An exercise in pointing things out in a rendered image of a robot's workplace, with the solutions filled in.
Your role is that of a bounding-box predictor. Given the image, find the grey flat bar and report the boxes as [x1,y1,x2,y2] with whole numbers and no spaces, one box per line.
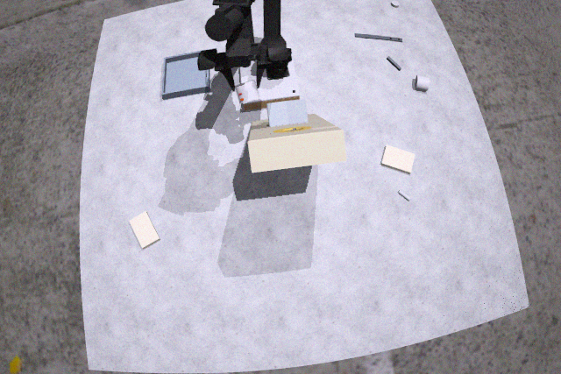
[354,33,402,42]

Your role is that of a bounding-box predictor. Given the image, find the small grey cylinder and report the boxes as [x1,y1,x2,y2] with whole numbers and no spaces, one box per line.
[399,190,411,201]

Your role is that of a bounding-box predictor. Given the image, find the short grey bar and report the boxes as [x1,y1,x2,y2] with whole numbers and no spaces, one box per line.
[387,56,401,71]

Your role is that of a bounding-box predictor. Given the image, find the light blue square tray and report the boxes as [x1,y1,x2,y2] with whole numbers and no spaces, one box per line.
[161,50,210,100]

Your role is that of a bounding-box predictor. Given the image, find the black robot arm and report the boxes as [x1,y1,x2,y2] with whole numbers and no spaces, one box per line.
[204,0,292,80]

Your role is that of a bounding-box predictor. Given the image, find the beige service panel with round hole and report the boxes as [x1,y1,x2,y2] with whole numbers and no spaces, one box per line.
[247,114,347,173]

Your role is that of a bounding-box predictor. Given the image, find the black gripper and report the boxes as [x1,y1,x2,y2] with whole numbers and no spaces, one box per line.
[197,25,288,92]

